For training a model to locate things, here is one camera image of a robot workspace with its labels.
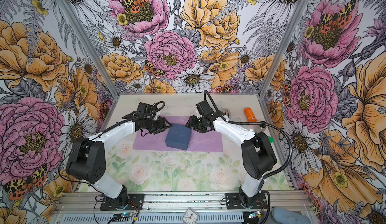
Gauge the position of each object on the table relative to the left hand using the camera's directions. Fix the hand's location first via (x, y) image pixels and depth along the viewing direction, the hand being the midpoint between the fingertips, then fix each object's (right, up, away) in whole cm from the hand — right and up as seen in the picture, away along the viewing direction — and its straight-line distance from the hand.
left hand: (168, 131), depth 88 cm
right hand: (+12, 0, -3) cm, 13 cm away
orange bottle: (+53, +8, +17) cm, 56 cm away
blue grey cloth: (+56, -35, -21) cm, 69 cm away
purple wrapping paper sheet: (+26, -8, +8) cm, 29 cm away
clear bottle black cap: (+56, +3, +3) cm, 56 cm away
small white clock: (+14, -36, -20) cm, 43 cm away
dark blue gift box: (+6, -4, +3) cm, 7 cm away
